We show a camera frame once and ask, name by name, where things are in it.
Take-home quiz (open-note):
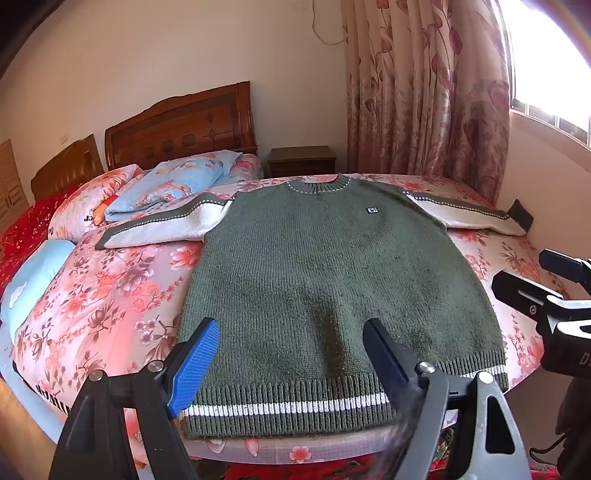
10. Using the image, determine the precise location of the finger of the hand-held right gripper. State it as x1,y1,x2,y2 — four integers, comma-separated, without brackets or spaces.
491,271,561,324
539,248,591,283

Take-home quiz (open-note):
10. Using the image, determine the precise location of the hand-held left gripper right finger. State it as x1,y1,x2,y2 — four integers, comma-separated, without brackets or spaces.
362,318,532,480

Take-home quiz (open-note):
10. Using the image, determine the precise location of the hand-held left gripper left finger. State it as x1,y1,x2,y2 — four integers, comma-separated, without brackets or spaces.
48,318,221,480

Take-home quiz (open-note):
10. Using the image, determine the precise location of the green knit sweater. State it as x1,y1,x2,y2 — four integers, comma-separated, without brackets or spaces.
95,173,528,438

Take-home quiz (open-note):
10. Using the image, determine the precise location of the small black box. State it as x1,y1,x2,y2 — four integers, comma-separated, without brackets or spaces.
507,199,535,232

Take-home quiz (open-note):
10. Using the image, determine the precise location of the pink floral bed sheet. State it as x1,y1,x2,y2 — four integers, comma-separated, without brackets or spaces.
11,154,571,467

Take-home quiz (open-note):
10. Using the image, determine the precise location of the light blue pillow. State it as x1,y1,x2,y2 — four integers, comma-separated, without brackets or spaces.
0,240,77,340

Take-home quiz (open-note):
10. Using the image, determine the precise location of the blue floral quilt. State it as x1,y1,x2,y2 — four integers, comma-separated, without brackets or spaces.
104,150,243,223

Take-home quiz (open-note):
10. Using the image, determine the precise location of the orange floral pillow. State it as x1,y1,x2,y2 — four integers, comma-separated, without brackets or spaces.
47,164,144,243

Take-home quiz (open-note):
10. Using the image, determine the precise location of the window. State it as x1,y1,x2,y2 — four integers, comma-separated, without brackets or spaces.
501,0,591,148

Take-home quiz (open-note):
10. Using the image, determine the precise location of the red patterned blanket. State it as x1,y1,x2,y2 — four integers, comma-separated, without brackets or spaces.
0,191,70,273

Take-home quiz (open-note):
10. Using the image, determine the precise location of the wooden nightstand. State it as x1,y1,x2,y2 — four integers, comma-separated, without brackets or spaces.
268,146,337,179

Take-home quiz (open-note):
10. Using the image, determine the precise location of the pink floral curtain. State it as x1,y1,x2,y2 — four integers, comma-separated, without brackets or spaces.
341,0,512,206

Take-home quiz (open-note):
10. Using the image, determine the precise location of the small wooden headboard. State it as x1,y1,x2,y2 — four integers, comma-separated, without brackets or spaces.
30,134,105,201

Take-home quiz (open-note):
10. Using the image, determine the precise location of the large wooden headboard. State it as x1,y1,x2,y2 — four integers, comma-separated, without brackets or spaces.
104,81,258,171

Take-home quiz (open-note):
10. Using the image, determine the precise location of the wooden louvred door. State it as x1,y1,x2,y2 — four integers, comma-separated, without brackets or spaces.
0,138,26,234

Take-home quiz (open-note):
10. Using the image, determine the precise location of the black cable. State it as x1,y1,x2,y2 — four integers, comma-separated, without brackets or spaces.
529,445,566,462

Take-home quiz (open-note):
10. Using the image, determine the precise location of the wall cable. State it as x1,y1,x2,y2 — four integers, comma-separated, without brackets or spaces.
310,0,348,46

